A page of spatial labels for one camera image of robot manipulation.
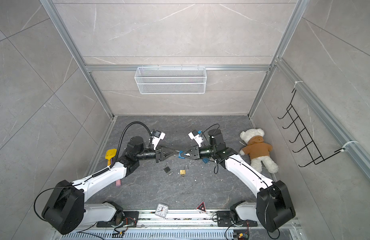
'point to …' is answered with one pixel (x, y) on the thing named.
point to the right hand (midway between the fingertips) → (182, 154)
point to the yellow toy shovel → (109, 154)
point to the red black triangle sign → (201, 206)
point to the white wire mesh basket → (170, 79)
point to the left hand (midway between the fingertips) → (175, 150)
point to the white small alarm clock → (161, 210)
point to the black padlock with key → (167, 169)
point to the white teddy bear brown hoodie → (257, 150)
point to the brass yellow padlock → (182, 172)
